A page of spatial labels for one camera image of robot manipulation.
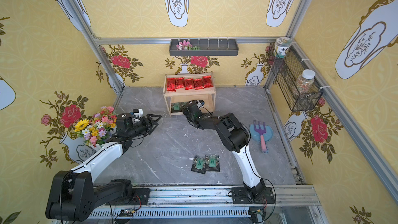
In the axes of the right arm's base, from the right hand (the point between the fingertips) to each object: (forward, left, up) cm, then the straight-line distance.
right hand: (187, 104), depth 104 cm
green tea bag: (0, +7, -3) cm, 8 cm away
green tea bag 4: (-36, -17, -5) cm, 40 cm away
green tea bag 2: (+2, +4, -3) cm, 6 cm away
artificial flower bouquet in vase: (-29, +42, +12) cm, 53 cm away
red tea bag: (+2, +8, +17) cm, 19 cm away
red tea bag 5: (+5, -13, +17) cm, 22 cm away
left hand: (-18, +14, +10) cm, 25 cm away
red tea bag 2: (+3, +3, +17) cm, 17 cm away
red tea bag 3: (+3, -3, +17) cm, 17 cm away
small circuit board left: (-60, +23, -8) cm, 65 cm away
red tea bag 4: (+3, -8, +16) cm, 18 cm away
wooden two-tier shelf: (+11, -13, -4) cm, 17 cm away
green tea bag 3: (-37, -10, -5) cm, 39 cm away
